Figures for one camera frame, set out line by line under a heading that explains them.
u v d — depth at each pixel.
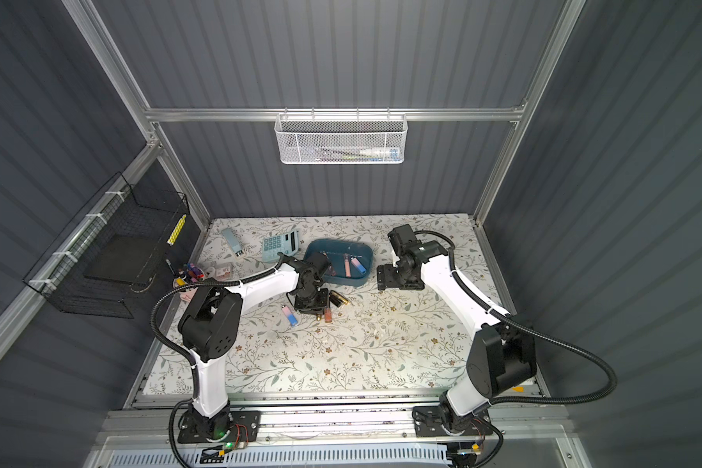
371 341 0.89
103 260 0.72
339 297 0.96
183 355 0.53
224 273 1.02
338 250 1.09
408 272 0.71
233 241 1.11
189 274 0.89
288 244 1.11
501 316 0.45
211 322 0.52
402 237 0.67
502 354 0.43
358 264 1.04
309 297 0.80
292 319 0.94
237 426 0.72
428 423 0.73
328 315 0.93
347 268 1.04
